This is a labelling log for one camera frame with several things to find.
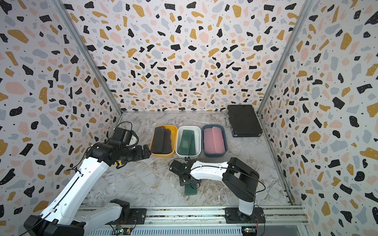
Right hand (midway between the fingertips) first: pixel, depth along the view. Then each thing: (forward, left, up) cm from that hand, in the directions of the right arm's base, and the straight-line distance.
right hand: (187, 181), depth 86 cm
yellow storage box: (+35, +12, +4) cm, 38 cm away
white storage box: (+35, -5, +4) cm, 36 cm away
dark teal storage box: (+34, -24, +5) cm, 42 cm away
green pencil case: (-5, -3, +1) cm, 6 cm away
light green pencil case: (+21, +1, +5) cm, 21 cm away
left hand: (+6, +20, +21) cm, 30 cm away
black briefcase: (+49, -41, 0) cm, 63 cm away
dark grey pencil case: (+21, +17, +8) cm, 29 cm away
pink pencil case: (+26, -16, +4) cm, 31 cm away
